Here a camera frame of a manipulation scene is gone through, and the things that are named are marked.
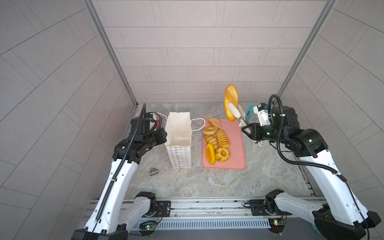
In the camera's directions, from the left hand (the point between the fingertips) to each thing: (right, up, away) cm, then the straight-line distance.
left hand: (170, 131), depth 70 cm
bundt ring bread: (+27, -15, +15) cm, 34 cm away
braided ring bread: (+21, -2, +25) cm, 33 cm away
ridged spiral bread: (+28, -7, +21) cm, 36 cm away
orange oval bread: (+20, -15, +16) cm, 30 cm away
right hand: (+33, +2, -6) cm, 33 cm away
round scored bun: (+24, +3, +29) cm, 38 cm away
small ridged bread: (+22, -7, +21) cm, 31 cm away
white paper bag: (+2, +2, +8) cm, 8 cm away
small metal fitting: (-11, -23, +11) cm, 28 cm away
